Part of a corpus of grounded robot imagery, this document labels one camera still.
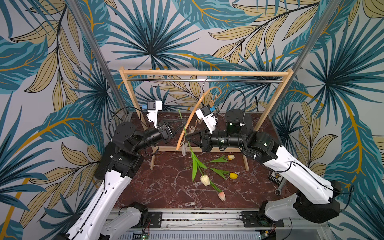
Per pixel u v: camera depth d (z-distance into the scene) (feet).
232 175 2.86
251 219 2.39
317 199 1.30
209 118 1.58
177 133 1.67
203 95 1.96
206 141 1.51
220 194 2.63
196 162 1.83
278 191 2.70
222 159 3.11
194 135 1.67
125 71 1.67
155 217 2.40
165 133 1.54
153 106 1.54
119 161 1.47
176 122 1.67
